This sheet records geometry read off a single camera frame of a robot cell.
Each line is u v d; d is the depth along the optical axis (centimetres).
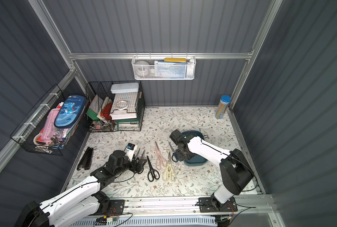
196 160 85
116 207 74
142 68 84
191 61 88
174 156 91
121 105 94
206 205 73
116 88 104
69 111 70
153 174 85
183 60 89
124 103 96
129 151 73
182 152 72
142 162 75
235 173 44
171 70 86
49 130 68
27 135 61
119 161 63
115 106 94
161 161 90
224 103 99
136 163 72
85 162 87
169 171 85
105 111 91
